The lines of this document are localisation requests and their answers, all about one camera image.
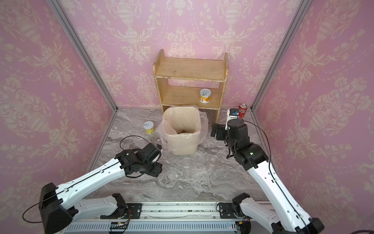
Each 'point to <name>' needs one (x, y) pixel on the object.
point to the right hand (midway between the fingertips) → (222, 124)
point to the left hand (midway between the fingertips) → (159, 170)
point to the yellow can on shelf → (205, 94)
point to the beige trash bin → (181, 126)
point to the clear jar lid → (186, 163)
